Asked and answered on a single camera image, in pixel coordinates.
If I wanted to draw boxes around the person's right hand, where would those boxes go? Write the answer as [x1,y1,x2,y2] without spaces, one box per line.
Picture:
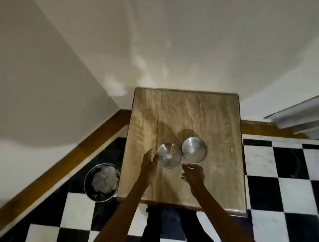
[181,163,206,190]

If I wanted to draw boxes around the person's left hand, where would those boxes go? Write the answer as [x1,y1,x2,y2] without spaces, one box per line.
[139,148,160,187]

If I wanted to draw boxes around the metal bowl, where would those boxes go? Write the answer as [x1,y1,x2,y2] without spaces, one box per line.
[181,136,208,163]
[157,142,183,169]

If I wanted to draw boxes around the person's right forearm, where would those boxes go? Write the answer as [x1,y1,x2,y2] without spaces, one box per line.
[190,185,255,242]

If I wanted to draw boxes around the person's left forearm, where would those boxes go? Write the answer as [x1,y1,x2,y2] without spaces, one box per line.
[93,181,153,242]

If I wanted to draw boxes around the person's dark trousers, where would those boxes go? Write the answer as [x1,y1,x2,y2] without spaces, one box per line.
[141,204,221,242]

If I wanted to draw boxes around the crumpled white paper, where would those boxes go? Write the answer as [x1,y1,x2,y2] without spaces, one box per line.
[91,166,118,194]

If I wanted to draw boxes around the beige marble table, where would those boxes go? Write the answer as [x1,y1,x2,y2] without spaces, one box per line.
[116,86,248,217]

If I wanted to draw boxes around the round metal waste bin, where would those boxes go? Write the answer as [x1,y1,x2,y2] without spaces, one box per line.
[83,163,121,203]

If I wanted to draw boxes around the brown wooden baseboard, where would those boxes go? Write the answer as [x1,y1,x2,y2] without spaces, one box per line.
[0,109,133,230]
[240,119,310,140]

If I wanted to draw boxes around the white door frame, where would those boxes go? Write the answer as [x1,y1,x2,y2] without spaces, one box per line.
[264,95,319,140]

